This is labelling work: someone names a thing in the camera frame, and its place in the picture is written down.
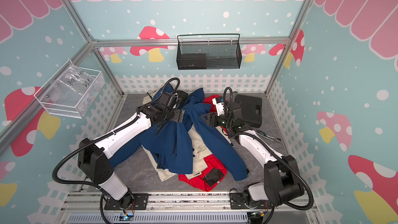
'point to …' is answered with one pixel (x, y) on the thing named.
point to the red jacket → (215, 173)
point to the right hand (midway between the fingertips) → (204, 115)
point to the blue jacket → (169, 142)
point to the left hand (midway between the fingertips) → (175, 114)
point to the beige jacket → (202, 151)
